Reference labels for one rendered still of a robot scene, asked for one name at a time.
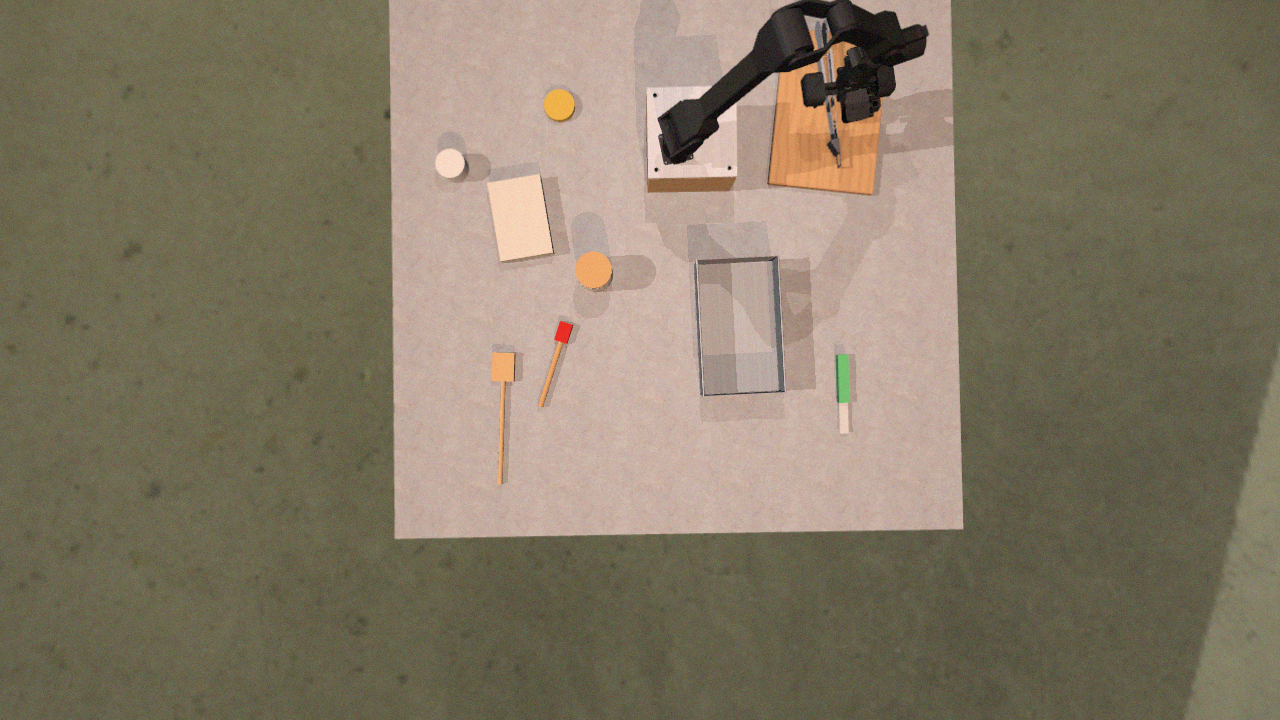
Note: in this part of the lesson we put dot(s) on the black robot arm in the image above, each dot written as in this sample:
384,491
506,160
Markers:
783,44

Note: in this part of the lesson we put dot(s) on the orange round disc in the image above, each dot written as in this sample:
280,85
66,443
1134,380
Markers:
559,105

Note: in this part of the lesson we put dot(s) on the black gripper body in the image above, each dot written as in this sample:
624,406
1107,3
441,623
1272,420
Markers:
814,89

